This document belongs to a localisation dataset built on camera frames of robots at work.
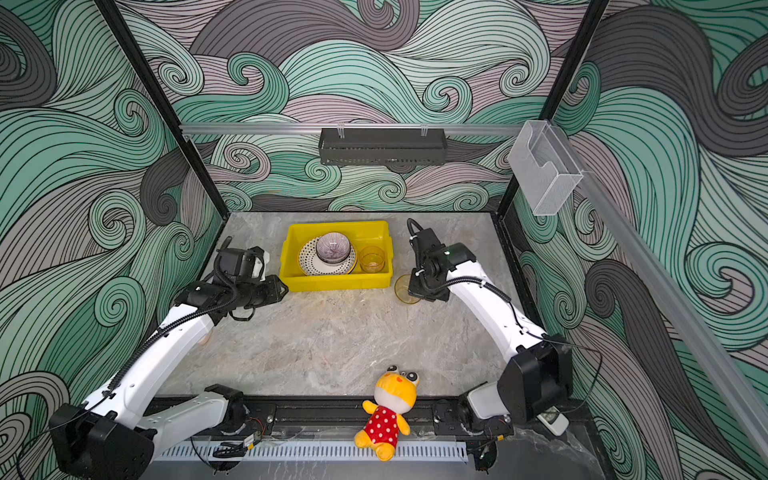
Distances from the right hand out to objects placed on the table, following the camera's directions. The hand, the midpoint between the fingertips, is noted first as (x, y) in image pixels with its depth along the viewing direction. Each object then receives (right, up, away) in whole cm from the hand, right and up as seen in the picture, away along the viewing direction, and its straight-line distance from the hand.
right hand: (419, 293), depth 80 cm
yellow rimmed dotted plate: (-35, +6, +21) cm, 41 cm away
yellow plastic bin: (-39, +2, +17) cm, 42 cm away
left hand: (-36, +2, -1) cm, 36 cm away
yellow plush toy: (-7, -23, -9) cm, 25 cm away
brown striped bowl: (-27, +12, +21) cm, 36 cm away
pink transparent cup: (-13, +8, +17) cm, 23 cm away
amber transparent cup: (-6, +3, -11) cm, 13 cm away
